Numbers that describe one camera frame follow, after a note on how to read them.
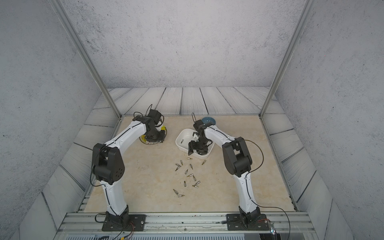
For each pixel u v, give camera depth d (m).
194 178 0.89
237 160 0.56
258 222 0.68
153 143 1.02
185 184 0.86
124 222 0.65
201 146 0.84
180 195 0.81
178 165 0.93
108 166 0.51
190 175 0.89
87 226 0.74
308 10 0.71
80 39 0.82
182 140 1.05
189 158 0.96
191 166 0.93
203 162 0.95
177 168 0.92
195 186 0.85
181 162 0.96
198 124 0.84
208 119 1.11
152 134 0.77
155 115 0.76
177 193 0.83
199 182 0.87
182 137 1.05
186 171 0.91
